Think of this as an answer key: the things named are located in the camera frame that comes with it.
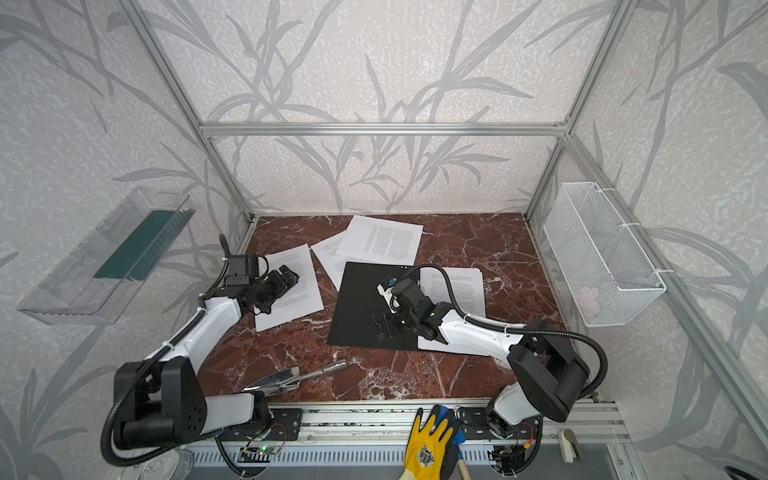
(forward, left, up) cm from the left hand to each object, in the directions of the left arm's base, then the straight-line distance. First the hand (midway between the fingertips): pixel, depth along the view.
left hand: (293, 273), depth 88 cm
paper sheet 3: (+2, -55, -11) cm, 56 cm away
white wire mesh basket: (-15, -75, +24) cm, 80 cm away
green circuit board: (-44, +1, -13) cm, 46 cm away
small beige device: (-42, -73, -8) cm, 84 cm away
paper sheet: (-2, 0, -13) cm, 13 cm away
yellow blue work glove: (-44, -40, -8) cm, 60 cm away
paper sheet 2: (+12, -8, -12) cm, 19 cm away
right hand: (-10, -27, -4) cm, 29 cm away
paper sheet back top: (+23, -25, -12) cm, 36 cm away
